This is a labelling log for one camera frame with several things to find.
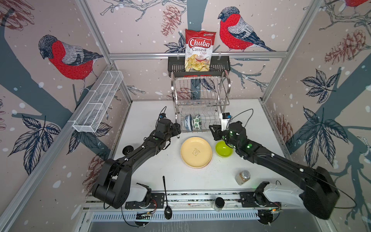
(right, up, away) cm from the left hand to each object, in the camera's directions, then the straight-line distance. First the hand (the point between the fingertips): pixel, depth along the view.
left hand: (176, 126), depth 87 cm
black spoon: (-2, -41, -17) cm, 44 cm away
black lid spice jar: (-27, -13, -7) cm, 31 cm away
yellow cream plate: (+13, -17, +1) cm, 21 cm away
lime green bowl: (+29, -15, +1) cm, 33 cm away
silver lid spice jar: (+36, -25, -14) cm, 46 cm away
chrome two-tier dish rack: (+23, +22, +36) cm, 49 cm away
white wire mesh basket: (-41, +4, -17) cm, 45 cm away
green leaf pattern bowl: (+13, +2, +3) cm, 14 cm away
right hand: (+19, -1, -8) cm, 20 cm away
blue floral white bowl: (+8, +2, +3) cm, 8 cm away
